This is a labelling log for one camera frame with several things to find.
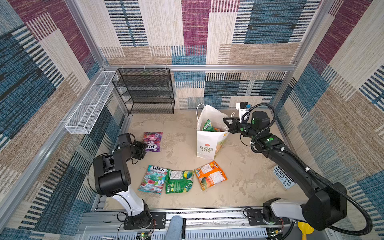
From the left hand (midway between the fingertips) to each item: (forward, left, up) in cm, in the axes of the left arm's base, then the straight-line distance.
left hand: (147, 145), depth 98 cm
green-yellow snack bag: (+1, -38, +17) cm, 41 cm away
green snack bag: (-23, -21, 0) cm, 31 cm away
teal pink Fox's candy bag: (-22, -7, -1) cm, 23 cm away
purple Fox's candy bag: (+4, -2, 0) cm, 5 cm away
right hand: (-3, -45, +26) cm, 52 cm away
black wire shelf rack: (+38, +5, +14) cm, 41 cm away
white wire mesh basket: (+13, +37, +15) cm, 42 cm away
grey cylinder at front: (-45, -20, 0) cm, 49 cm away
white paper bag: (-9, -38, +23) cm, 46 cm away
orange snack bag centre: (-20, -38, 0) cm, 43 cm away
